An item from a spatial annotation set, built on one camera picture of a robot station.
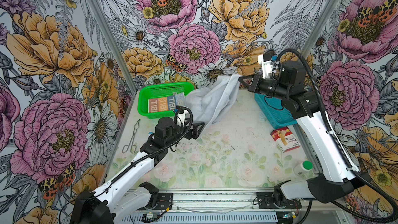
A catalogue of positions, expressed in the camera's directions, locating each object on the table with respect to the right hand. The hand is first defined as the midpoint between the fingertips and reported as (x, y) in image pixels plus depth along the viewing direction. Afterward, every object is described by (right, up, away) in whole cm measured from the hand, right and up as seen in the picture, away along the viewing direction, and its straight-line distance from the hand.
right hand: (239, 84), depth 63 cm
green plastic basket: (-51, +2, +57) cm, 76 cm away
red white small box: (+33, -28, +29) cm, 52 cm away
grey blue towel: (-40, -8, +46) cm, 61 cm away
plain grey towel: (-11, -8, +9) cm, 16 cm away
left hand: (-17, -18, +14) cm, 29 cm away
